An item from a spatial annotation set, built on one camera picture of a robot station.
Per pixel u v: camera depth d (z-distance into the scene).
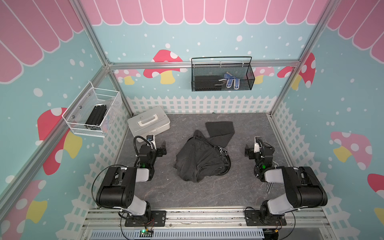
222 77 0.88
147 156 0.70
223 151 0.94
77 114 0.68
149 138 0.79
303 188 0.46
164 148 0.85
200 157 0.89
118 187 0.47
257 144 0.79
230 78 0.88
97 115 0.71
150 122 1.00
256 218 0.74
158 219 0.74
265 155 0.70
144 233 0.73
